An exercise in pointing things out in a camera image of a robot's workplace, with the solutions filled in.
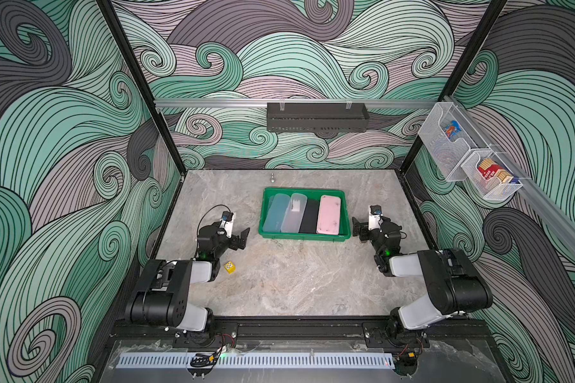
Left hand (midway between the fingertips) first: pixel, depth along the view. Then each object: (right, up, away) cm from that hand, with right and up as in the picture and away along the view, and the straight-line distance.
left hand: (237, 222), depth 91 cm
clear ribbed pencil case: (+23, +3, +9) cm, 25 cm away
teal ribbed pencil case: (+14, +3, +9) cm, 17 cm away
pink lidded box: (+37, -1, +5) cm, 37 cm away
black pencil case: (+30, +1, +6) cm, 30 cm away
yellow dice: (-1, -16, -6) cm, 17 cm away
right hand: (+53, +2, +2) cm, 53 cm away
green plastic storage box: (+43, -5, +4) cm, 44 cm away
